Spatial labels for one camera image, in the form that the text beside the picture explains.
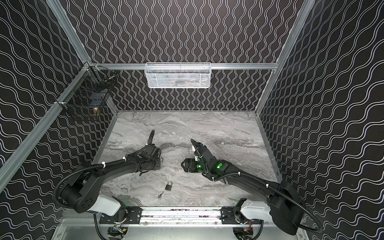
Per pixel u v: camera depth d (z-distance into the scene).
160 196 0.81
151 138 0.77
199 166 0.68
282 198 0.42
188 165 0.71
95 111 0.83
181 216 0.76
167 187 0.84
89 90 0.97
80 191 0.44
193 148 0.75
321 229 0.37
